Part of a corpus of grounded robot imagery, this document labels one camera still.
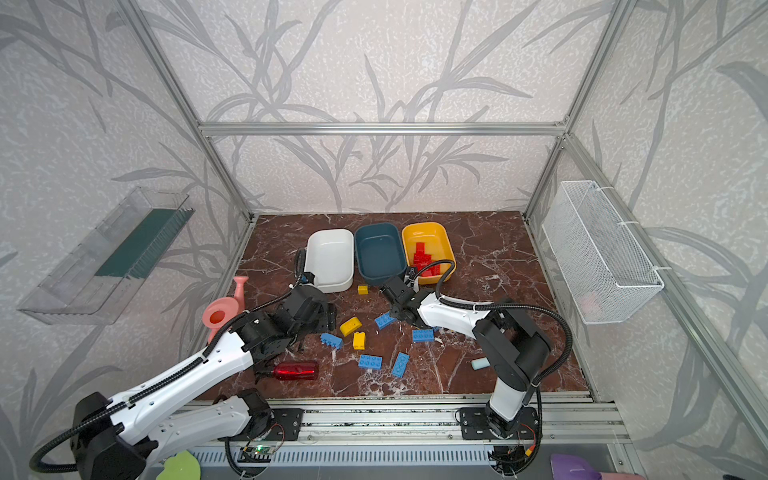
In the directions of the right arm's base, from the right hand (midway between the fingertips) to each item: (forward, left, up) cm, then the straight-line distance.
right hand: (404, 296), depth 93 cm
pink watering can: (-9, +52, +7) cm, 53 cm away
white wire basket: (-11, -43, +31) cm, 54 cm away
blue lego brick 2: (-14, +21, -2) cm, 25 cm away
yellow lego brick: (-13, +13, -2) cm, 19 cm away
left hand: (-8, +19, +11) cm, 24 cm away
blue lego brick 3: (-19, +10, -2) cm, 22 cm away
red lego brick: (+16, -6, -2) cm, 17 cm away
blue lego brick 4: (-19, +1, -4) cm, 20 cm away
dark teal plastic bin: (+20, +9, -4) cm, 22 cm away
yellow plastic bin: (+25, -13, -4) cm, 28 cm away
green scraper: (-43, +51, -3) cm, 67 cm away
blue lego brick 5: (-12, -6, -2) cm, 13 cm away
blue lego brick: (-7, +6, -3) cm, 9 cm away
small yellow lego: (+3, +13, -2) cm, 14 cm away
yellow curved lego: (-9, +16, -2) cm, 19 cm away
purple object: (-43, -39, -3) cm, 58 cm away
